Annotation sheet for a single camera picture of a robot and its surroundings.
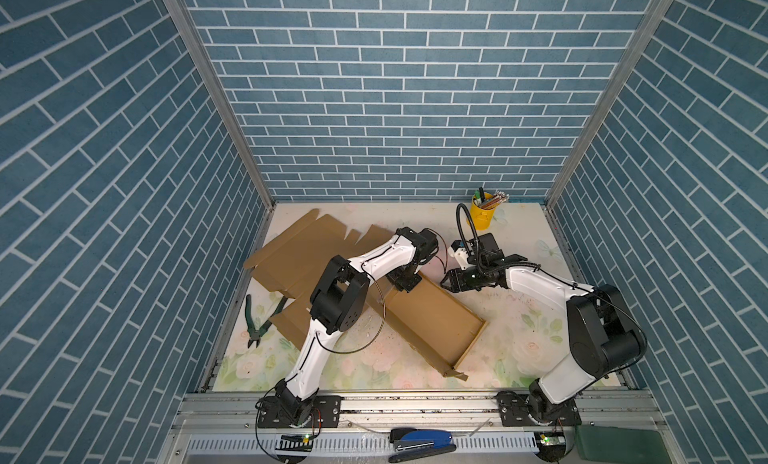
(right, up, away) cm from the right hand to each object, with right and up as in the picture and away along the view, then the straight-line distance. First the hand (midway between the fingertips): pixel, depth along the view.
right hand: (445, 279), depth 91 cm
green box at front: (+38, -35, -22) cm, 56 cm away
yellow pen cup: (+16, +20, +17) cm, 30 cm away
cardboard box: (-2, -13, -2) cm, 14 cm away
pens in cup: (+18, +25, +14) cm, 34 cm away
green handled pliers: (-57, -15, -4) cm, 59 cm away
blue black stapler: (-11, -34, -23) cm, 42 cm away
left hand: (-14, -3, +3) cm, 15 cm away
